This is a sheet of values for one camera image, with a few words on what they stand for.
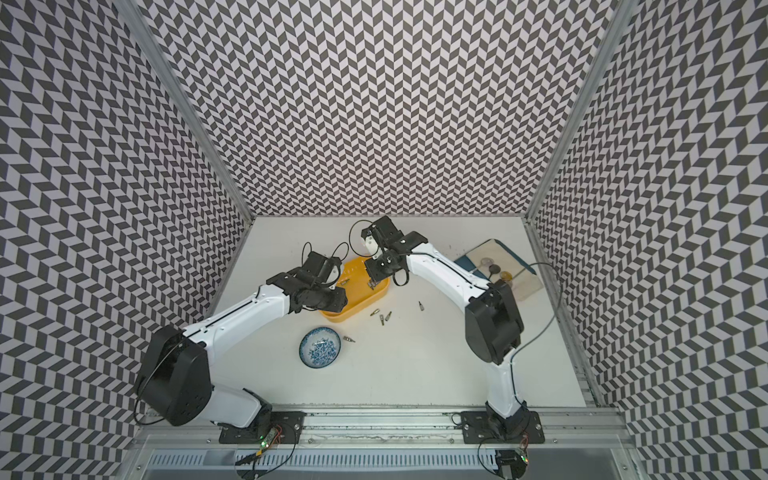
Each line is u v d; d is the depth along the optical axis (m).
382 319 0.92
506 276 1.03
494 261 1.05
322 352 0.85
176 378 0.42
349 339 0.88
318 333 0.84
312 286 0.65
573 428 0.75
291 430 0.73
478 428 0.75
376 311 0.92
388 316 0.92
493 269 1.04
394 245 0.64
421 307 0.96
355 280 0.94
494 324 0.49
